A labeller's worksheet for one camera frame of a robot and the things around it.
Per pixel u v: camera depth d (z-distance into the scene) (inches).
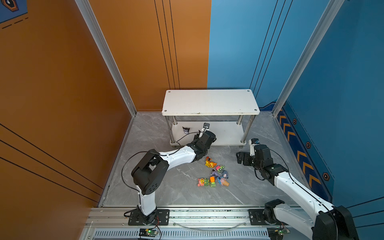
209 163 35.1
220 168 34.4
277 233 27.6
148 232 27.8
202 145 27.4
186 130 37.9
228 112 28.6
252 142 30.2
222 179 32.6
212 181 32.5
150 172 19.1
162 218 29.1
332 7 27.4
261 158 25.0
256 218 28.5
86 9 27.4
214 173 33.4
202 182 32.0
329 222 15.4
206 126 30.4
